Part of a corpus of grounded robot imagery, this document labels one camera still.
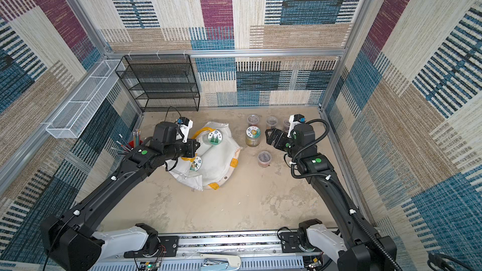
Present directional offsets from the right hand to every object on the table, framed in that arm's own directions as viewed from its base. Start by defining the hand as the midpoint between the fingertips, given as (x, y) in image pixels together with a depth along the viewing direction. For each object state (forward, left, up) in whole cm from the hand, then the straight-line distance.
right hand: (275, 137), depth 78 cm
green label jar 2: (-3, +36, -17) cm, 40 cm away
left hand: (-2, +31, -1) cm, 31 cm away
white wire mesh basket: (+2, +77, +11) cm, 78 cm away
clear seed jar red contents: (+23, -2, -17) cm, 29 cm away
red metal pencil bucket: (+6, +67, -12) cm, 69 cm away
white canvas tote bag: (+1, +28, -20) cm, 34 cm away
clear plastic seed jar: (+26, +8, -18) cm, 32 cm away
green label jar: (+11, +28, -14) cm, 33 cm away
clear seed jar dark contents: (+21, -10, -17) cm, 29 cm away
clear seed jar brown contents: (0, +4, -18) cm, 18 cm away
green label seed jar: (+11, +9, -14) cm, 20 cm away
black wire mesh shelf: (+42, +60, -4) cm, 74 cm away
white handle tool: (-40, +22, -20) cm, 50 cm away
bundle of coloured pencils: (+3, +69, -11) cm, 70 cm away
